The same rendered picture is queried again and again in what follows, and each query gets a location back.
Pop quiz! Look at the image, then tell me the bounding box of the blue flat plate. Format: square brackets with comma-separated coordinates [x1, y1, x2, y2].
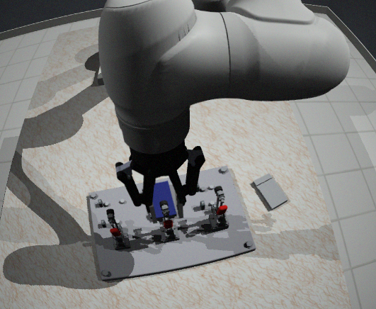
[152, 181, 177, 220]

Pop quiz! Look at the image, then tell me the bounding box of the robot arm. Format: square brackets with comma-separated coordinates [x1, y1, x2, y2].
[98, 0, 351, 155]

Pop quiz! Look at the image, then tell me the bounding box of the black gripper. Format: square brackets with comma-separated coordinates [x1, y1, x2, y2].
[115, 140, 205, 224]

